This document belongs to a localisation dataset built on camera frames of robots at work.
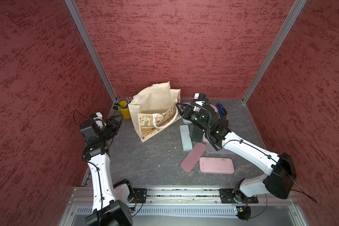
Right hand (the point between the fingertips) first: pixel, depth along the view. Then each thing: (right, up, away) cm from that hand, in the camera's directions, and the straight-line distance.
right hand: (176, 108), depth 72 cm
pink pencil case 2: (+33, +1, +41) cm, 53 cm away
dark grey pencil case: (+37, -10, +33) cm, 50 cm away
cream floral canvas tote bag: (-16, 0, +30) cm, 34 cm away
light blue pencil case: (+7, -20, +23) cm, 31 cm away
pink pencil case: (+10, -31, +14) cm, 35 cm away
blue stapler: (+39, -1, +41) cm, 57 cm away
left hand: (-29, -7, +2) cm, 30 cm away
